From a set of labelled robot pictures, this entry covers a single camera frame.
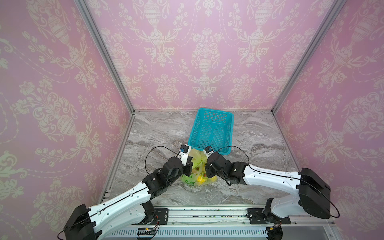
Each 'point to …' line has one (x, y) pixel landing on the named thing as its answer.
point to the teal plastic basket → (212, 127)
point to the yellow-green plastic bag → (199, 176)
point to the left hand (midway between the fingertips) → (193, 158)
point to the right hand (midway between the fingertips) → (206, 164)
